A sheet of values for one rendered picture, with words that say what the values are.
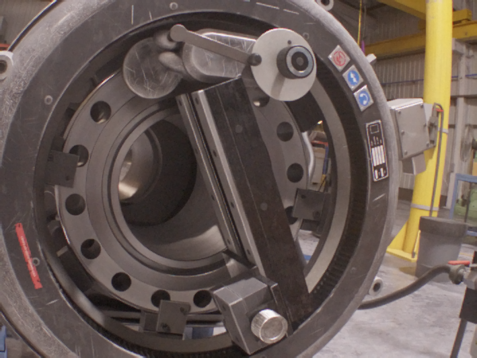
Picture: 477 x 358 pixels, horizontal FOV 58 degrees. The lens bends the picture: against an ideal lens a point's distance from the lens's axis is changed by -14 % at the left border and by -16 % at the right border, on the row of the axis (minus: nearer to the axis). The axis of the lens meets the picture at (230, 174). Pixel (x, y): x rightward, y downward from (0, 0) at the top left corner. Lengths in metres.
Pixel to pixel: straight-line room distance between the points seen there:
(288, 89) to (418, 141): 0.34
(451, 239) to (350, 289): 2.53
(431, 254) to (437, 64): 1.83
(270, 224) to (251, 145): 0.12
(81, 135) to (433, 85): 3.87
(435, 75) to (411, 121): 3.48
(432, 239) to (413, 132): 2.44
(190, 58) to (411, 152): 0.47
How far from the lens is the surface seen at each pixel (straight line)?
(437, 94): 4.39
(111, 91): 0.78
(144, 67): 0.71
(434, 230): 3.34
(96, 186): 0.78
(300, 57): 0.71
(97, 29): 0.66
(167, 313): 0.86
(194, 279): 0.86
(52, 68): 0.65
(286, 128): 0.92
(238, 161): 0.69
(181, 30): 0.67
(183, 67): 0.71
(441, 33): 4.54
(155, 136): 1.47
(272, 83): 0.73
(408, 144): 0.95
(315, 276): 0.89
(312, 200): 0.92
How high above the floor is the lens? 0.66
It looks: 2 degrees down
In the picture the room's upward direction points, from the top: 8 degrees clockwise
